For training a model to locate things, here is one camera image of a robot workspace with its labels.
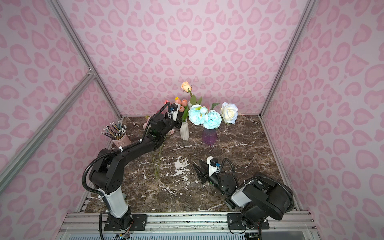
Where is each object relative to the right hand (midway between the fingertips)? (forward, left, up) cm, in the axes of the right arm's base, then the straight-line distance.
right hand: (197, 164), depth 78 cm
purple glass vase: (+30, -8, -16) cm, 35 cm away
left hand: (+26, +8, +13) cm, 31 cm away
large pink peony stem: (+35, +39, -11) cm, 53 cm away
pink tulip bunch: (+24, +7, +17) cm, 31 cm away
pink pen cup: (+23, +53, -1) cm, 58 cm away
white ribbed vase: (+25, +9, -4) cm, 27 cm away
